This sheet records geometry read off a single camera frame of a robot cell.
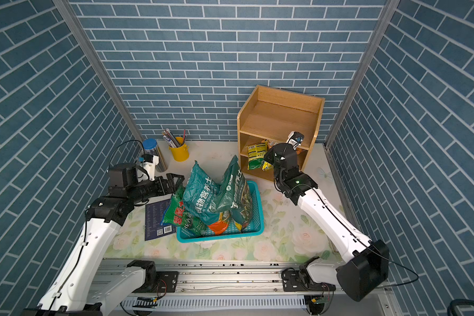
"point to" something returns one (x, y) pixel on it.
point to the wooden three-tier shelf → (271, 114)
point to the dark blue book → (153, 217)
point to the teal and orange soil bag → (203, 197)
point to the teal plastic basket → (255, 228)
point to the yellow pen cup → (180, 153)
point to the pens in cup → (170, 139)
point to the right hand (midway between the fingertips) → (275, 145)
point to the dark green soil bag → (237, 195)
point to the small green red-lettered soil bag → (176, 215)
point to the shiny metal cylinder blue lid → (150, 147)
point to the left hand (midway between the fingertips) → (180, 179)
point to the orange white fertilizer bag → (270, 143)
